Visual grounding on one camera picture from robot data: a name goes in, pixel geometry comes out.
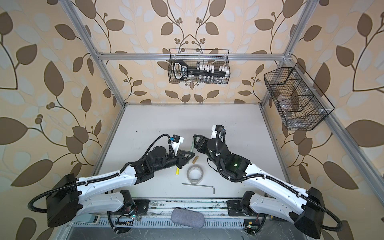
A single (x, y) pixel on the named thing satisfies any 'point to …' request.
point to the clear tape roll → (194, 173)
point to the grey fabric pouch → (187, 217)
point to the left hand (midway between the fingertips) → (195, 154)
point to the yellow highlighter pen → (177, 171)
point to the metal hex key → (200, 185)
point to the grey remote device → (88, 218)
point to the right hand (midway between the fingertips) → (196, 139)
